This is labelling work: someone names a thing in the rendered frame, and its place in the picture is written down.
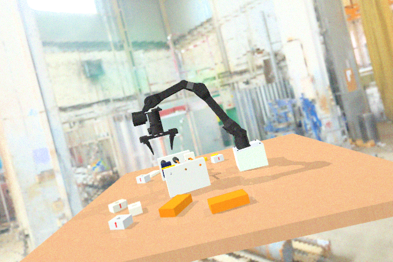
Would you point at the yellow rectangular block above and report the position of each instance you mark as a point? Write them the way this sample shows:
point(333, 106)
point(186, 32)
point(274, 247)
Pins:
point(228, 201)
point(173, 207)

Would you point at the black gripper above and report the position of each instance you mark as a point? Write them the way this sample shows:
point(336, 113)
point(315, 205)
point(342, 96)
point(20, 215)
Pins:
point(156, 128)

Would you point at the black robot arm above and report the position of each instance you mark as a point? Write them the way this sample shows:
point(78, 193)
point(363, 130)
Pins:
point(200, 89)

